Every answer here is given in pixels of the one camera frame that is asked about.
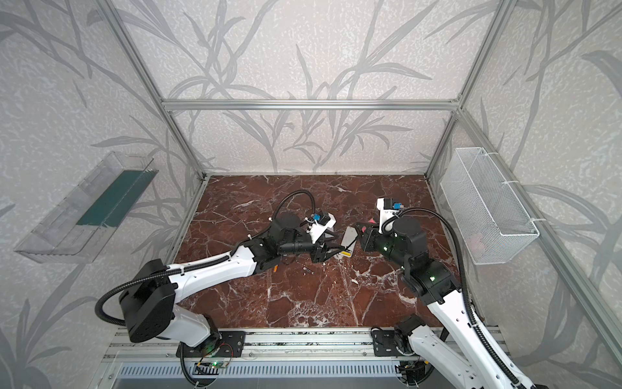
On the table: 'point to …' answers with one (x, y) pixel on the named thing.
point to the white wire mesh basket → (489, 225)
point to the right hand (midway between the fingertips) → (357, 216)
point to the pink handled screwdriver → (372, 220)
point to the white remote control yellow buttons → (349, 236)
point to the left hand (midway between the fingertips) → (342, 237)
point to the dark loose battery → (308, 270)
